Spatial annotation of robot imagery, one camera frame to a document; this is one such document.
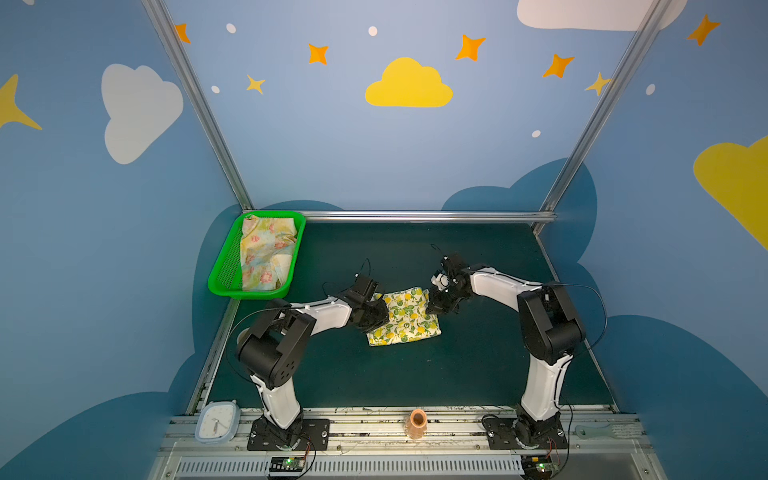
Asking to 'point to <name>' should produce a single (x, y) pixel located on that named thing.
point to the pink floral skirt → (266, 251)
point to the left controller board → (286, 466)
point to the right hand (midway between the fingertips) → (428, 308)
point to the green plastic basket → (227, 278)
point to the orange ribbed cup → (416, 425)
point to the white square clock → (218, 422)
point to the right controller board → (537, 467)
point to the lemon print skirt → (408, 320)
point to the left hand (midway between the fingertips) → (395, 319)
